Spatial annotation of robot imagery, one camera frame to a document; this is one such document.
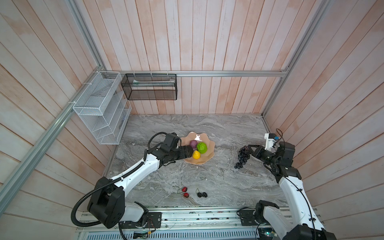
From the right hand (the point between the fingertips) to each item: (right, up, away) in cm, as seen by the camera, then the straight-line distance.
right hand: (248, 145), depth 80 cm
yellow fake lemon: (-28, -7, +13) cm, 32 cm away
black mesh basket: (-60, +39, +25) cm, 76 cm away
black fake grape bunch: (-1, -6, +4) cm, 7 cm away
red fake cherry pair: (-35, -25, +3) cm, 43 cm away
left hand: (-35, -6, +4) cm, 36 cm away
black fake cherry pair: (-26, -27, 0) cm, 38 cm away
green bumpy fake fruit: (-24, -3, +13) cm, 28 cm away
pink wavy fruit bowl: (-22, -10, +15) cm, 29 cm away
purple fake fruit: (-29, -1, +17) cm, 34 cm away
